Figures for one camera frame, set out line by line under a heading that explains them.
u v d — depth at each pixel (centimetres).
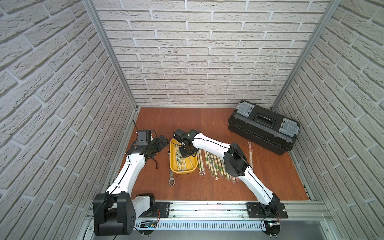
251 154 95
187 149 80
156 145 74
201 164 90
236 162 59
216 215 73
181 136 75
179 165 88
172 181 83
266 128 87
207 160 91
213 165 90
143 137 65
